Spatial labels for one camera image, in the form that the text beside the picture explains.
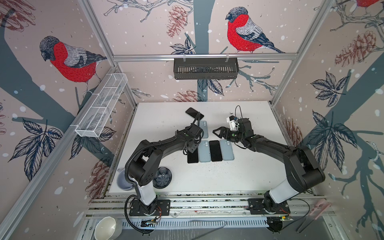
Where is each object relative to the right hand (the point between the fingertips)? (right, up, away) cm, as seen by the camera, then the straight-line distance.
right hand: (217, 134), depth 89 cm
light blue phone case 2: (-8, -12, +6) cm, 16 cm away
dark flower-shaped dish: (-32, -24, -7) cm, 40 cm away
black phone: (-15, +14, +29) cm, 36 cm away
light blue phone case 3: (+7, -11, +7) cm, 15 cm away
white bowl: (-53, -40, -22) cm, 70 cm away
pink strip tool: (+50, -33, -15) cm, 62 cm away
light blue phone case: (-8, +5, +18) cm, 20 cm away
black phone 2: (-15, -14, +1) cm, 21 cm away
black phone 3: (0, -11, +6) cm, 13 cm away
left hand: (-17, -6, +4) cm, 18 cm away
